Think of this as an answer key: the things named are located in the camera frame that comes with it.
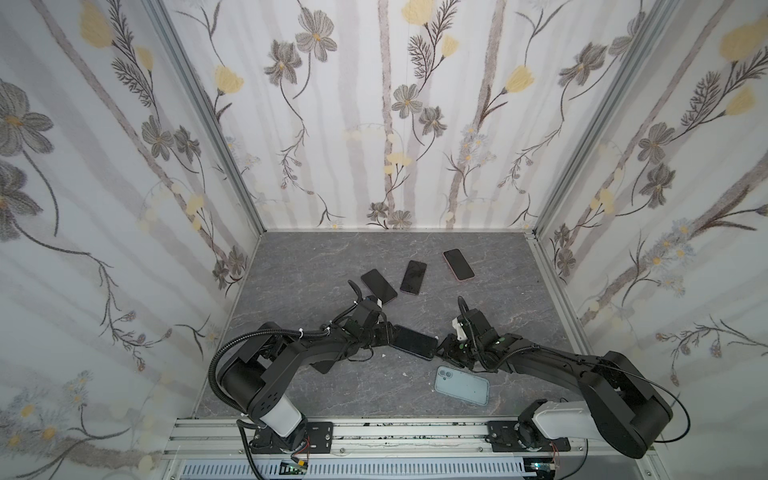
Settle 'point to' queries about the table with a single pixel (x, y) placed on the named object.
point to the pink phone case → (453, 271)
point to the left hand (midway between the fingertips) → (389, 326)
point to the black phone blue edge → (458, 264)
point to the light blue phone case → (461, 385)
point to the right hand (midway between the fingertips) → (427, 347)
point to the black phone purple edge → (380, 287)
